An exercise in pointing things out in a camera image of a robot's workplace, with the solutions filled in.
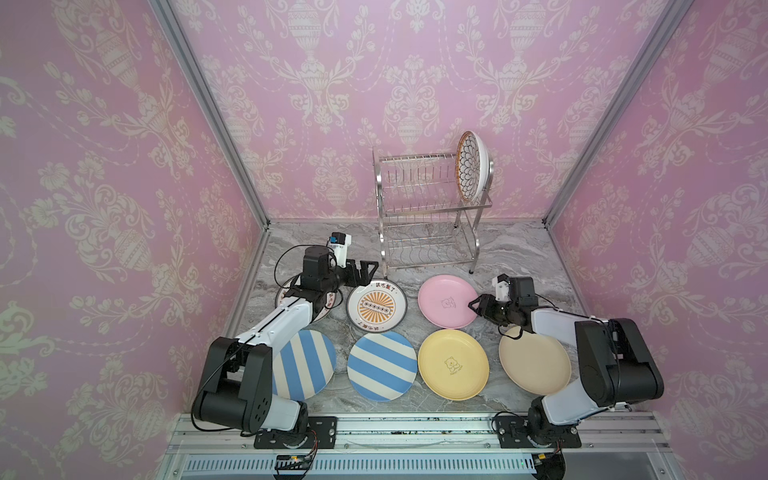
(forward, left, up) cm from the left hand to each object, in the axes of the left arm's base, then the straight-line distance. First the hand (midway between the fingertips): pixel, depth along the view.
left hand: (367, 264), depth 86 cm
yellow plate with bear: (-22, -25, -18) cm, 38 cm away
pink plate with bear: (-1, -25, -17) cm, 30 cm away
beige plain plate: (-22, -48, -15) cm, 55 cm away
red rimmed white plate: (-14, +16, +11) cm, 24 cm away
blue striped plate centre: (-23, -5, -18) cm, 30 cm away
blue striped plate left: (-23, +17, -19) cm, 35 cm away
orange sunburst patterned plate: (-4, -3, -18) cm, 18 cm away
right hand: (-4, -34, -15) cm, 38 cm away
